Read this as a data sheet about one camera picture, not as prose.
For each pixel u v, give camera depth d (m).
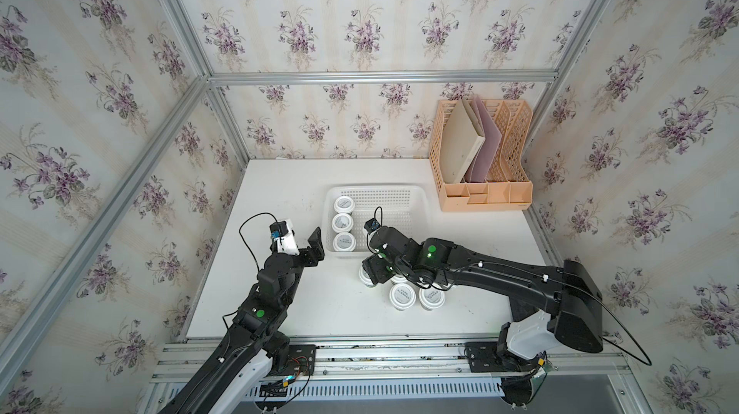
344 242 0.88
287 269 0.55
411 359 0.75
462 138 0.99
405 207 1.01
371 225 0.67
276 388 0.71
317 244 0.70
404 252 0.56
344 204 0.96
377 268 0.67
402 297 0.78
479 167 0.98
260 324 0.54
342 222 0.91
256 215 0.65
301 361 0.72
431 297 0.78
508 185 1.01
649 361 0.37
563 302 0.41
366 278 0.69
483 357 0.73
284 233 0.65
